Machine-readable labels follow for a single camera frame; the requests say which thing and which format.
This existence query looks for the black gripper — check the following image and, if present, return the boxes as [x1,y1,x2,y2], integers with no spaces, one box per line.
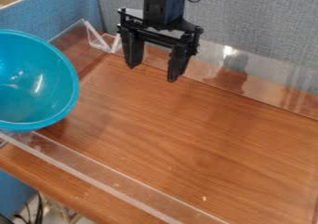
[118,7,204,83]

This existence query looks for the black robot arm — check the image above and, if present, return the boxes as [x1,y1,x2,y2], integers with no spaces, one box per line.
[118,0,204,83]

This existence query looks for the blue plastic bowl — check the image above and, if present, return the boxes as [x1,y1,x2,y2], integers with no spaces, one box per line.
[0,29,81,133]

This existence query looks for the clear acrylic back barrier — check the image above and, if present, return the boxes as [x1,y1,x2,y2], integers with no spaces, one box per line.
[50,20,318,120]

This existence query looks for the clear acrylic barrier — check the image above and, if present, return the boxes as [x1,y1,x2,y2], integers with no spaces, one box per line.
[0,132,229,224]
[50,20,318,120]

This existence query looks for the clear acrylic front barrier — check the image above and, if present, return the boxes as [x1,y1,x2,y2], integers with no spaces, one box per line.
[0,132,229,224]

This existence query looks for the clear acrylic corner bracket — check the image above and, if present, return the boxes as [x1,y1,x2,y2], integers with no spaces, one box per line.
[83,20,122,53]

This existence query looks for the black floor cables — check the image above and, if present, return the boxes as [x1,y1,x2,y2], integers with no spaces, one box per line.
[0,192,45,224]

